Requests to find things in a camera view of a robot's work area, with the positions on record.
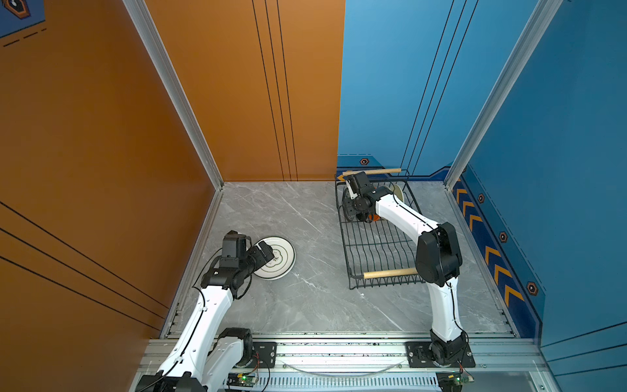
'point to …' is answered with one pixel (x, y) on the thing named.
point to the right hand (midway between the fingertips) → (350, 204)
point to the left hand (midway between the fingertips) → (263, 251)
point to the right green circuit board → (452, 381)
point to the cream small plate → (398, 192)
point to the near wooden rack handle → (390, 273)
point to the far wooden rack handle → (372, 171)
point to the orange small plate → (375, 217)
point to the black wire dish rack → (379, 251)
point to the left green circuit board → (239, 379)
